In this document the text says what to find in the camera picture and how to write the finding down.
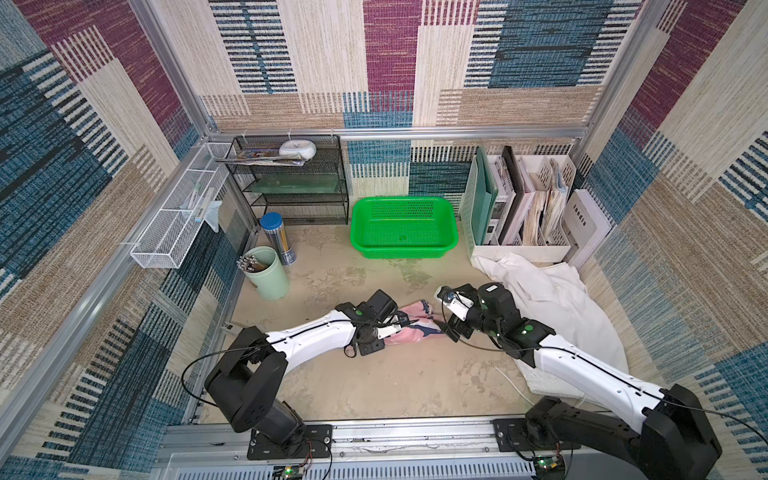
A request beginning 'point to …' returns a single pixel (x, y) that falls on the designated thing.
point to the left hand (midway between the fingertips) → (371, 331)
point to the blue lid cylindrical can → (272, 224)
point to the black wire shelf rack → (300, 179)
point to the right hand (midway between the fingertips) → (446, 299)
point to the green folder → (485, 193)
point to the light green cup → (263, 265)
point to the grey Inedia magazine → (584, 225)
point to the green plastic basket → (403, 227)
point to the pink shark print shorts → (423, 323)
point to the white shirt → (555, 294)
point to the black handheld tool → (229, 327)
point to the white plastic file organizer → (532, 214)
